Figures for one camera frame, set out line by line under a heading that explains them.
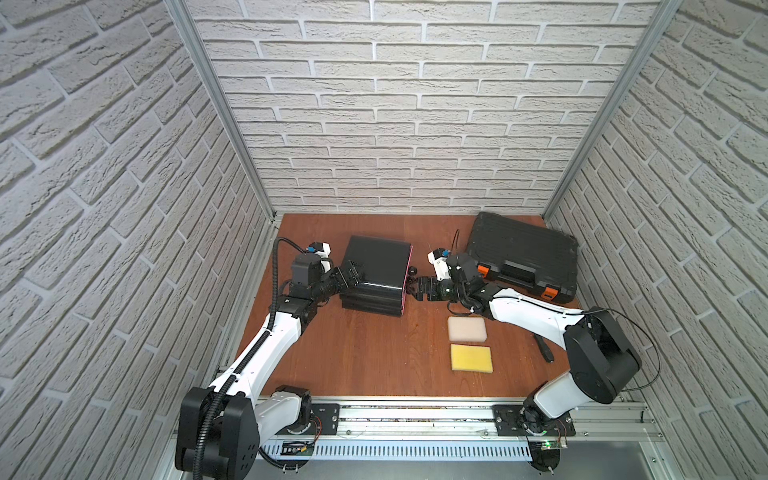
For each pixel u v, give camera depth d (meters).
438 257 0.79
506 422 0.74
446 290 0.75
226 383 0.42
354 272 0.73
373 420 0.76
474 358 0.82
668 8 0.68
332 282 0.71
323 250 0.75
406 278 0.82
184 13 0.70
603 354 0.44
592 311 0.48
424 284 0.77
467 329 0.88
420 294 0.77
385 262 0.83
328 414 0.75
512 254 0.98
